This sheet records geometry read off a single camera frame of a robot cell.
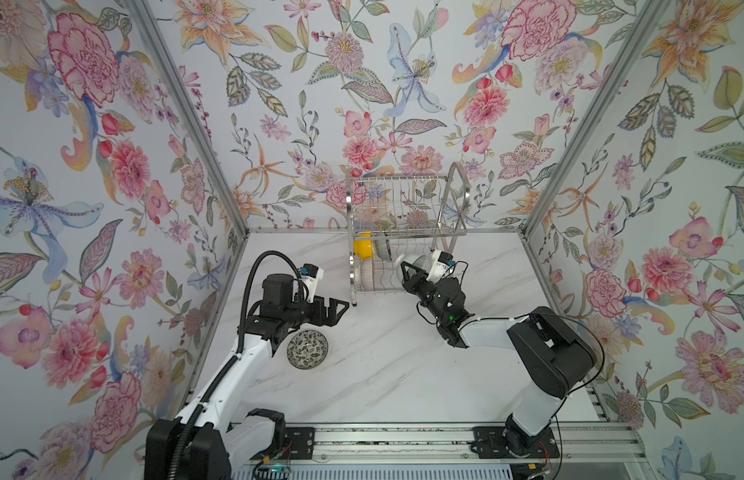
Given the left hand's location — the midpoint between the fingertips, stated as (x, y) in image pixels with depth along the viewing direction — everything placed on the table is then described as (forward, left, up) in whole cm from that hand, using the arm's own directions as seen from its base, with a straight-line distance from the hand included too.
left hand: (339, 304), depth 80 cm
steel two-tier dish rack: (+49, -17, -14) cm, 54 cm away
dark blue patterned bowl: (+24, -13, -4) cm, 28 cm away
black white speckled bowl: (-5, +11, -17) cm, 21 cm away
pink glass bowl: (+13, -8, -5) cm, 16 cm away
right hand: (+13, -17, +2) cm, 21 cm away
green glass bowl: (+13, -22, +3) cm, 25 cm away
